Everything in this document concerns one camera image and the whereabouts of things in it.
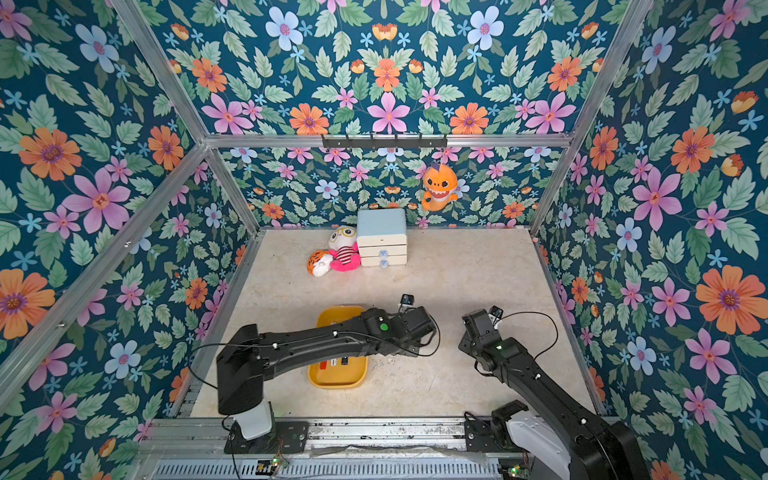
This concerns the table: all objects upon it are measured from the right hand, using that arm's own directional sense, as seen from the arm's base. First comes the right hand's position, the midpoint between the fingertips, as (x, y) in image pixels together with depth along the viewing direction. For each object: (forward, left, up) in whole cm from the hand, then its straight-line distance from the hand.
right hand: (469, 339), depth 85 cm
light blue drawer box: (+31, +27, +10) cm, 43 cm away
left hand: (-4, +14, +5) cm, 16 cm away
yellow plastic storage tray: (-9, +36, -4) cm, 37 cm away
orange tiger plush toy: (+25, +49, +3) cm, 55 cm away
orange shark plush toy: (+44, +8, +22) cm, 50 cm away
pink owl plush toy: (+31, +42, +3) cm, 52 cm away
